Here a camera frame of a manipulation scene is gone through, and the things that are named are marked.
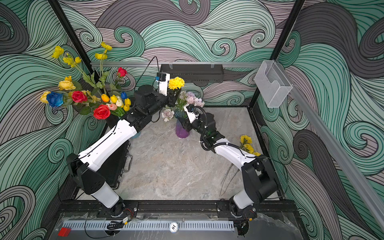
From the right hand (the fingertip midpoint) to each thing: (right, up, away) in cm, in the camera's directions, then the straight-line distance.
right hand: (179, 114), depth 78 cm
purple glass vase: (0, -11, +17) cm, 20 cm away
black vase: (-46, -4, +19) cm, 50 cm away
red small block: (-51, -54, -12) cm, 75 cm away
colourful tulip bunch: (-32, +5, -2) cm, 32 cm away
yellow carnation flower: (+43, -16, +19) cm, 50 cm away
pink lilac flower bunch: (+3, +9, +5) cm, 11 cm away
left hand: (0, +13, -12) cm, 18 cm away
